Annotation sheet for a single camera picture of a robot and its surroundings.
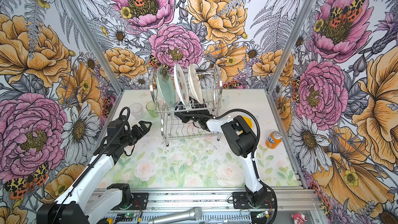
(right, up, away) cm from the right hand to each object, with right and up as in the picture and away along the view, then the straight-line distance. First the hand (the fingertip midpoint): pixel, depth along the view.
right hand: (176, 116), depth 93 cm
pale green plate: (-4, +17, -10) cm, 20 cm away
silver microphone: (+13, -39, -26) cm, 49 cm away
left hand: (-14, -7, -9) cm, 18 cm away
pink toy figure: (+57, -41, -27) cm, 75 cm away
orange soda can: (+54, -11, -9) cm, 56 cm away
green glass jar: (-18, +5, +12) cm, 22 cm away
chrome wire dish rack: (-2, -7, +2) cm, 8 cm away
